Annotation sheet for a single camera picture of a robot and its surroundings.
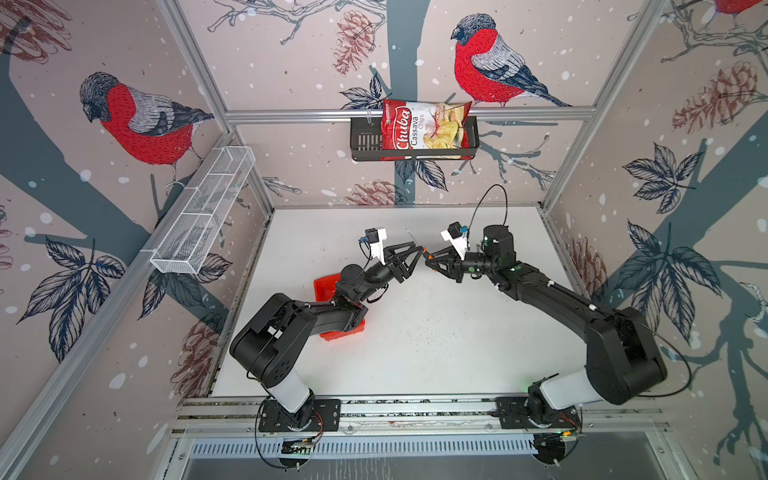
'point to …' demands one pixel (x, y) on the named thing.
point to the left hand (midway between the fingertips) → (419, 250)
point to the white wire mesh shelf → (197, 223)
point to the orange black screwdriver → (424, 249)
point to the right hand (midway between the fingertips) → (425, 265)
